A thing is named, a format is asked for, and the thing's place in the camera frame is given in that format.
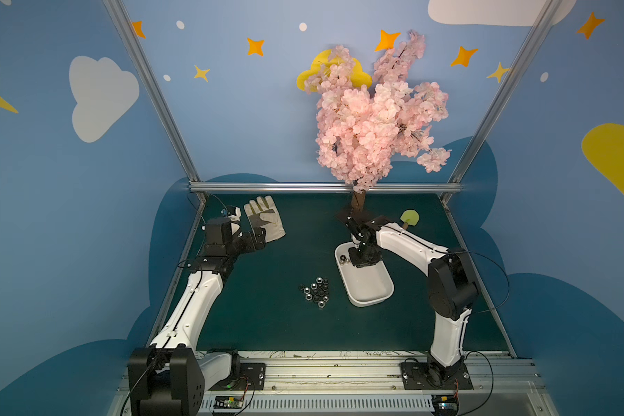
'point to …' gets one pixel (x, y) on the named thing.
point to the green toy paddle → (409, 217)
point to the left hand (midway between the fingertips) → (251, 229)
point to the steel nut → (342, 257)
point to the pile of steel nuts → (318, 291)
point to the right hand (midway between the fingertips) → (362, 261)
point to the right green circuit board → (445, 404)
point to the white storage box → (364, 286)
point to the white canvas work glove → (262, 213)
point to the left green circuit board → (228, 402)
